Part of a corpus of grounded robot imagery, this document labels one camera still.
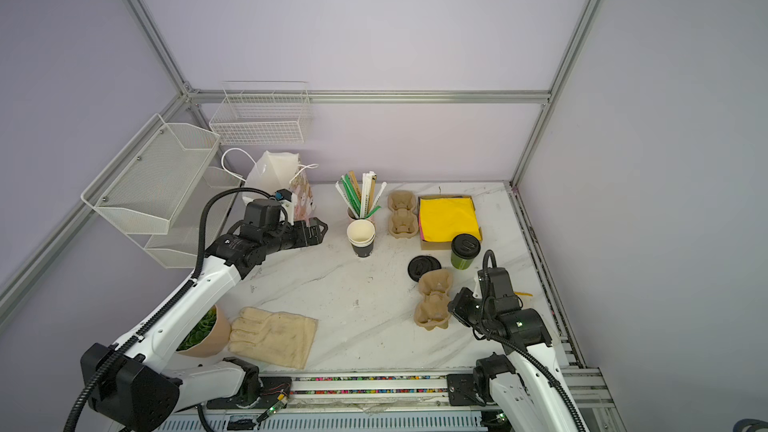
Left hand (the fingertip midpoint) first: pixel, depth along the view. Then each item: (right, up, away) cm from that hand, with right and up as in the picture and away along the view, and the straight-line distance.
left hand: (311, 233), depth 79 cm
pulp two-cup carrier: (+34, -20, +1) cm, 39 cm away
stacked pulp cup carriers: (+26, +2, +27) cm, 38 cm away
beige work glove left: (-10, -30, +3) cm, 32 cm away
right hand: (+35, -18, -4) cm, 40 cm away
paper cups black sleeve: (+12, -1, +14) cm, 19 cm away
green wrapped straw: (+9, +11, +19) cm, 23 cm away
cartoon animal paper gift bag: (-18, +20, +22) cm, 35 cm away
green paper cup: (+44, -5, +9) cm, 45 cm away
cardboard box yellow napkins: (+40, +4, +28) cm, 49 cm away
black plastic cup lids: (+31, -11, +16) cm, 37 cm away
